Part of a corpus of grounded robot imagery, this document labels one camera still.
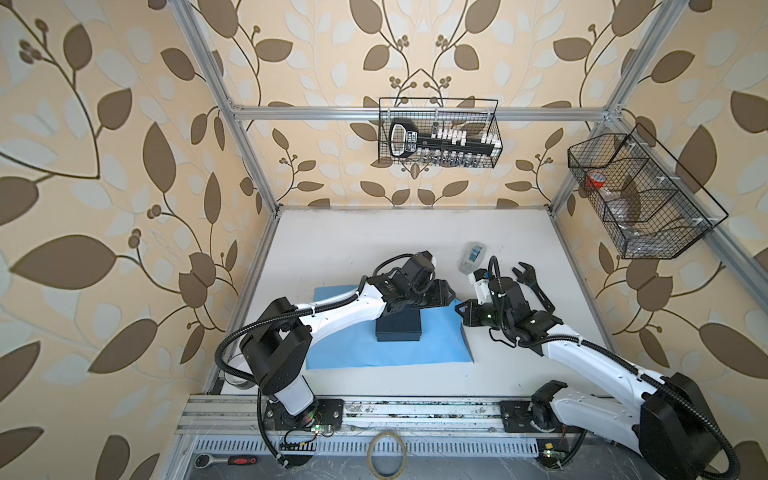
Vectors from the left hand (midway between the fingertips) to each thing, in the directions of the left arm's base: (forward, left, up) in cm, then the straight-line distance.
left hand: (455, 295), depth 79 cm
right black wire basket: (+15, -47, +19) cm, 53 cm away
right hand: (-2, -1, -6) cm, 6 cm away
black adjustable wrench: (+16, -29, -15) cm, 36 cm away
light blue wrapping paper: (-6, +2, -17) cm, 18 cm away
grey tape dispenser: (+22, -10, -12) cm, 27 cm away
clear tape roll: (-36, +21, -13) cm, 43 cm away
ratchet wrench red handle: (-37, +58, -14) cm, 70 cm away
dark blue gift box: (-5, +14, -9) cm, 17 cm away
